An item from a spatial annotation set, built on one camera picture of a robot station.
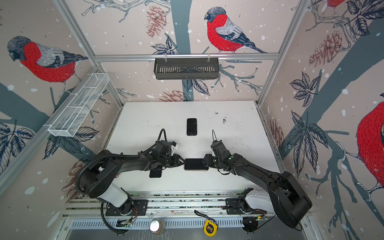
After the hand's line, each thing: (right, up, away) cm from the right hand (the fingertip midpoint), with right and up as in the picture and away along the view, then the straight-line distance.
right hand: (204, 162), depth 85 cm
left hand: (-12, -1, 0) cm, 12 cm away
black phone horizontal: (-6, -1, +1) cm, 6 cm away
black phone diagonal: (-8, +20, +22) cm, 30 cm away
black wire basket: (-12, +62, +22) cm, 67 cm away
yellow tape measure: (+2, -23, -18) cm, 30 cm away
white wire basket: (-69, +25, -13) cm, 74 cm away
